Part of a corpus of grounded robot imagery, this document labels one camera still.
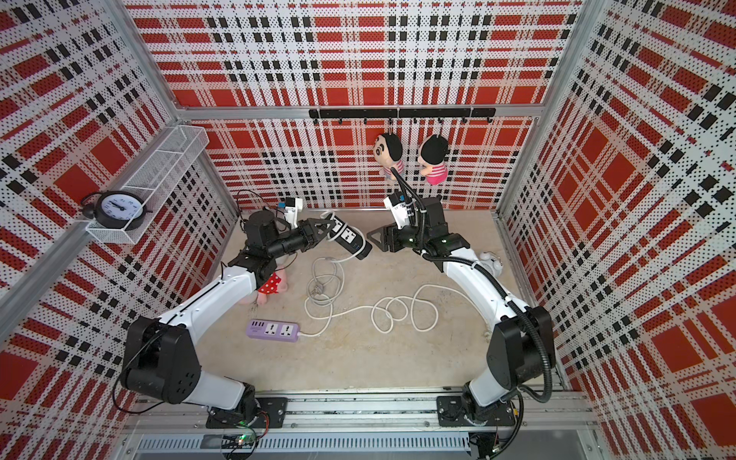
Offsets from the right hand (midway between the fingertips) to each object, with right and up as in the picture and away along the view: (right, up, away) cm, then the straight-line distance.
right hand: (380, 233), depth 79 cm
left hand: (-12, +2, 0) cm, 12 cm away
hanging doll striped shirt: (+2, +27, +12) cm, 30 cm away
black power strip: (-9, -2, 0) cm, 9 cm away
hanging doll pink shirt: (+17, +28, +17) cm, 37 cm away
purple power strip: (-34, -30, +8) cm, 46 cm away
